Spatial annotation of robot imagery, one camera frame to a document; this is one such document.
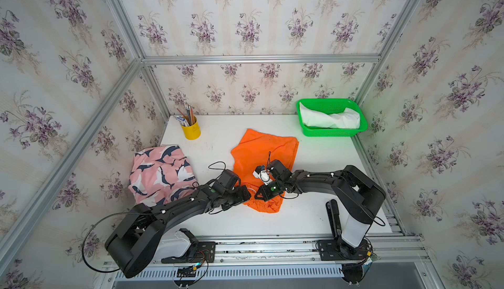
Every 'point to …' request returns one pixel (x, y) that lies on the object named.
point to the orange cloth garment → (254, 148)
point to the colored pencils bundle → (188, 119)
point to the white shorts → (348, 118)
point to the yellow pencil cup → (193, 131)
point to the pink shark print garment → (160, 174)
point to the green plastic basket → (330, 106)
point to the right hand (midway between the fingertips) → (258, 198)
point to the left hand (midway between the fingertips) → (247, 199)
